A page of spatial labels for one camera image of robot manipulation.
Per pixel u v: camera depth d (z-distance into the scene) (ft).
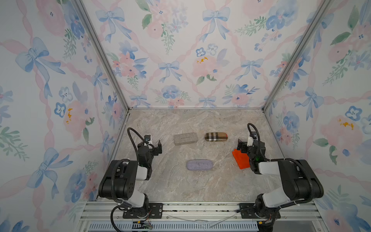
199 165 2.83
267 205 2.04
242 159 3.01
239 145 2.86
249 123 2.41
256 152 2.37
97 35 2.63
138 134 2.47
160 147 2.81
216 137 3.26
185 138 3.22
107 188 1.46
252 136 2.59
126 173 1.69
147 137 2.57
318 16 2.36
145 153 2.30
